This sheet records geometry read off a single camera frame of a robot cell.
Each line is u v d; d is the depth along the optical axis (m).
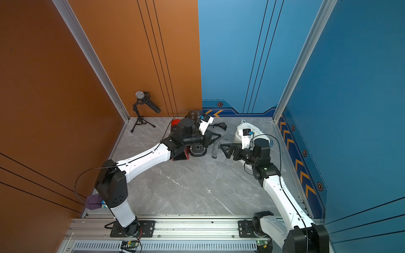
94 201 0.77
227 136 0.77
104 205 0.79
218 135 0.74
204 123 0.68
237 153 0.67
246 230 0.72
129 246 0.72
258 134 0.67
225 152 0.71
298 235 0.38
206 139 0.68
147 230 0.74
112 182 0.45
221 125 1.11
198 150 0.99
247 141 0.68
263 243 0.72
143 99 1.00
